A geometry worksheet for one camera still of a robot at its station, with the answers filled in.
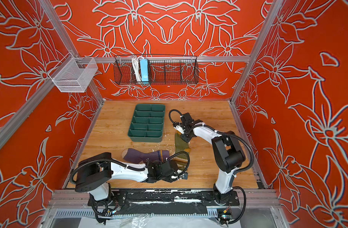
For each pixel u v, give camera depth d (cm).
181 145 92
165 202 73
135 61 87
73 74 92
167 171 63
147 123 98
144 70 89
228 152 48
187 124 74
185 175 69
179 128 86
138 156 87
